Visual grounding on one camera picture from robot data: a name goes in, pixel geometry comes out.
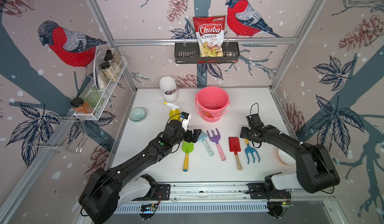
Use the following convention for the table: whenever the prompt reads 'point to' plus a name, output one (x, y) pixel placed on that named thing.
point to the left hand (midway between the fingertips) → (197, 125)
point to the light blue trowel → (203, 135)
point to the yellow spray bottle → (173, 111)
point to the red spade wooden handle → (234, 146)
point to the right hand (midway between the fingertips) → (245, 133)
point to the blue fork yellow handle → (251, 150)
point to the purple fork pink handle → (216, 138)
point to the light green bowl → (137, 114)
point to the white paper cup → (166, 83)
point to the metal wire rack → (62, 132)
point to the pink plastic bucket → (212, 103)
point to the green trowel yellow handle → (187, 148)
